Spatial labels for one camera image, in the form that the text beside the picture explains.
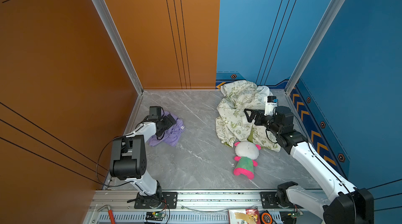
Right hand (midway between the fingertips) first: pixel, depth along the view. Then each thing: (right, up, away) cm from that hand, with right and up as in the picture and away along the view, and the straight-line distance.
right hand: (250, 110), depth 79 cm
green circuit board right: (+18, -46, -9) cm, 50 cm away
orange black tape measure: (+3, -46, -12) cm, 47 cm away
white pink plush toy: (0, -22, +4) cm, 23 cm away
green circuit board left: (-45, -48, -8) cm, 66 cm away
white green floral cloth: (-6, -9, +18) cm, 21 cm away
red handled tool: (-66, -46, -8) cm, 81 cm away
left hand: (-45, -8, +18) cm, 49 cm away
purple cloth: (-43, -16, +15) cm, 48 cm away
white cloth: (+17, +11, +24) cm, 32 cm away
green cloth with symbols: (+4, -17, +13) cm, 22 cm away
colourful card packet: (-4, -45, -12) cm, 47 cm away
